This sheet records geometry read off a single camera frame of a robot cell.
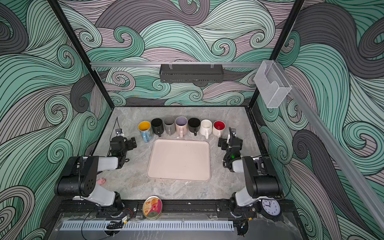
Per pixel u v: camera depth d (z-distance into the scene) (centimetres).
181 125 95
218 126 102
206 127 101
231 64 95
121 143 75
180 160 90
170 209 75
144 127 96
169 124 97
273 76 92
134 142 88
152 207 71
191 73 95
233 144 80
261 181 45
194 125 98
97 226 70
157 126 100
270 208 71
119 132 81
